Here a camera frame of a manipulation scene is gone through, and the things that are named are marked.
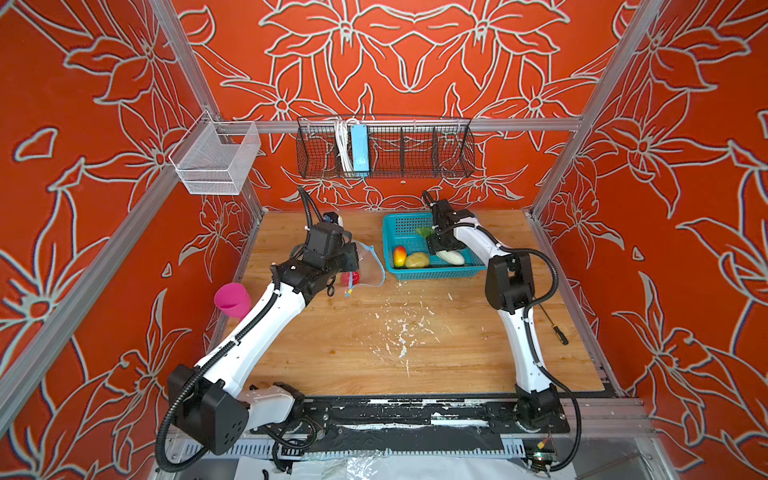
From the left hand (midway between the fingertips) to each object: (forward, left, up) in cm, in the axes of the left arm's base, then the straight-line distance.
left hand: (351, 247), depth 77 cm
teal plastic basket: (+26, -13, -22) cm, 37 cm away
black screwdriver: (-9, -61, -24) cm, 67 cm away
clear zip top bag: (+1, -5, -12) cm, 13 cm away
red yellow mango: (+13, -14, -20) cm, 27 cm away
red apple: (-12, 0, +5) cm, 13 cm away
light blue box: (+30, 0, +10) cm, 32 cm away
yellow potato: (+11, -19, -19) cm, 29 cm away
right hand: (+20, -28, -22) cm, 41 cm away
